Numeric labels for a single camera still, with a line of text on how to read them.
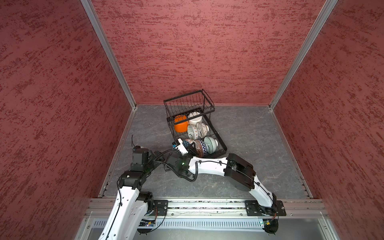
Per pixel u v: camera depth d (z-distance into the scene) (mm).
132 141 1001
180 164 657
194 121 1023
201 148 855
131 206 492
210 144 877
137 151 589
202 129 928
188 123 1033
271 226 713
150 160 664
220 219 739
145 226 724
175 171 668
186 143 816
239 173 497
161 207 726
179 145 760
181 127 1001
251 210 740
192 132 921
